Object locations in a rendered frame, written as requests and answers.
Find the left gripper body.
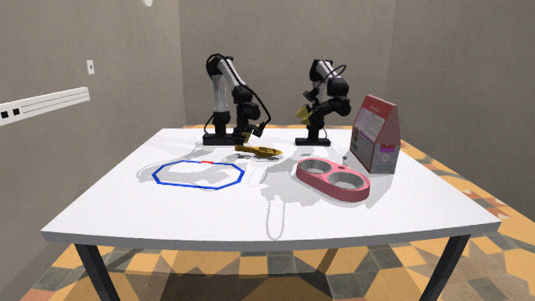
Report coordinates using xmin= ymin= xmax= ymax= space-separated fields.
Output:
xmin=300 ymin=101 xmax=331 ymax=125

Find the blue tape outline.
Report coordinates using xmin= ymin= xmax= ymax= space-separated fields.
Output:
xmin=151 ymin=160 xmax=245 ymax=190

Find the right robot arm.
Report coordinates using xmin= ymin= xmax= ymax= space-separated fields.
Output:
xmin=202 ymin=56 xmax=264 ymax=139

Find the grey steel bowl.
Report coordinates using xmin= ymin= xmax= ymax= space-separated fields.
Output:
xmin=299 ymin=159 xmax=333 ymax=174
xmin=327 ymin=172 xmax=365 ymax=190

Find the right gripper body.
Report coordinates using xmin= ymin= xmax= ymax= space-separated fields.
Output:
xmin=232 ymin=117 xmax=253 ymax=146

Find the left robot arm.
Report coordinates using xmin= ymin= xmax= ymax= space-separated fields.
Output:
xmin=295 ymin=59 xmax=351 ymax=144

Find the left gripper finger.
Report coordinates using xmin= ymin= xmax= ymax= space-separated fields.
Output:
xmin=296 ymin=106 xmax=308 ymax=118
xmin=301 ymin=112 xmax=312 ymax=126

